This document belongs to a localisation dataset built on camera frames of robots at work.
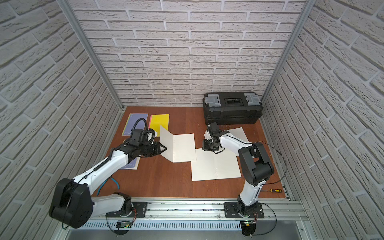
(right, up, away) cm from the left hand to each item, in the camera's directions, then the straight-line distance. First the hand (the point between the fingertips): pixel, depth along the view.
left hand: (167, 146), depth 83 cm
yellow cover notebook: (-13, +16, +30) cm, 36 cm away
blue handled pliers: (-15, -7, -35) cm, 39 cm away
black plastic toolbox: (+41, +24, +15) cm, 50 cm away
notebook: (+25, -13, +6) cm, 28 cm away
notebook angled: (+6, -3, +14) cm, 16 cm away
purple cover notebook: (-34, +15, +29) cm, 47 cm away
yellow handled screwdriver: (+58, -23, -4) cm, 63 cm away
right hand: (+23, -2, +11) cm, 26 cm away
